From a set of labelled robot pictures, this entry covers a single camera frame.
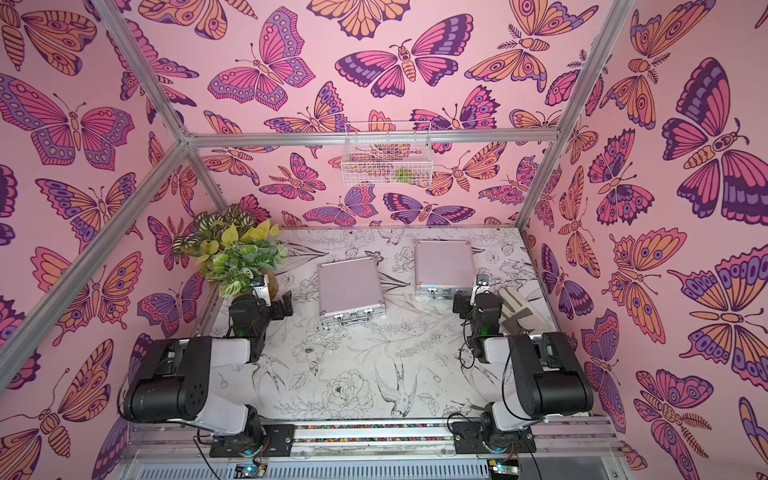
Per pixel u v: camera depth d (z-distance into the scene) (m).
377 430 0.76
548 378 0.45
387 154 0.95
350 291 0.97
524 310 0.97
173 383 0.45
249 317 0.73
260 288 0.81
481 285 0.79
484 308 0.70
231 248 0.80
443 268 1.06
